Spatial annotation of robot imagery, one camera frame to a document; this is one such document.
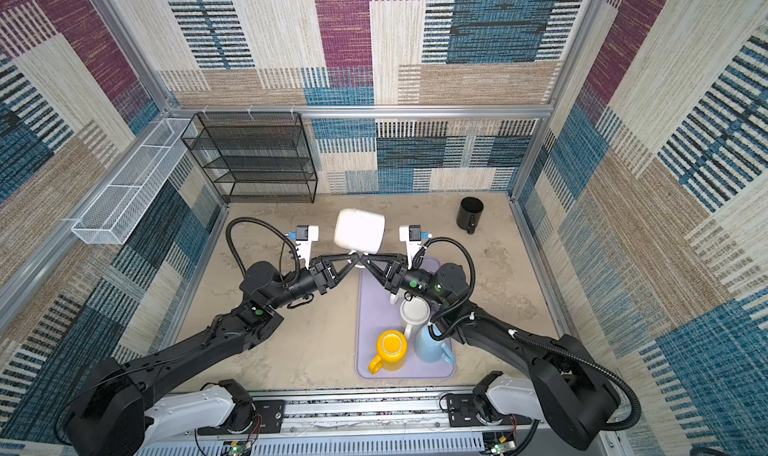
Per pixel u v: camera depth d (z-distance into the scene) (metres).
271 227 0.61
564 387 0.42
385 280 0.65
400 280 0.62
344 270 0.65
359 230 0.62
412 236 0.63
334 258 0.64
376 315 0.88
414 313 0.83
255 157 1.11
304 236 0.63
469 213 1.05
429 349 0.76
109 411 0.40
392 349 0.74
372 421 0.73
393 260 0.64
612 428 0.41
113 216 0.70
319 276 0.60
